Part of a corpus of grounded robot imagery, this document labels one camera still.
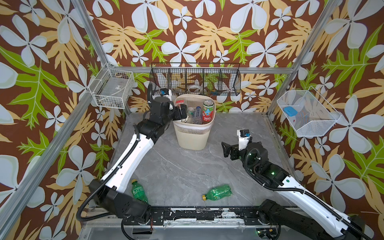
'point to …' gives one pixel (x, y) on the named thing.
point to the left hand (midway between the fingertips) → (178, 105)
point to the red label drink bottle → (208, 111)
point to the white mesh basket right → (307, 113)
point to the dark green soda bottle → (138, 191)
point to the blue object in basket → (290, 111)
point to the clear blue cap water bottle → (197, 117)
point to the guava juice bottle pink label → (180, 101)
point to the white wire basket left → (111, 88)
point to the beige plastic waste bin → (196, 136)
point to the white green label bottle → (190, 113)
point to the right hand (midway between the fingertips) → (228, 141)
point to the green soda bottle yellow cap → (217, 192)
